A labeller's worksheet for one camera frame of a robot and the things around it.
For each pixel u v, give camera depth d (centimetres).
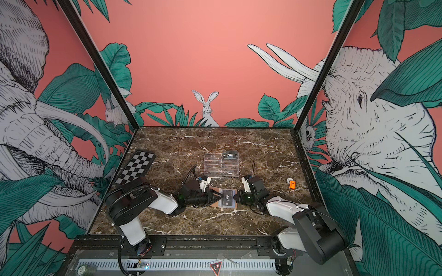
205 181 85
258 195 70
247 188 82
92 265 70
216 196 86
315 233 43
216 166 101
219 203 86
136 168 95
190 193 71
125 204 48
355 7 69
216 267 69
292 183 92
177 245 75
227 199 87
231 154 95
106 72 91
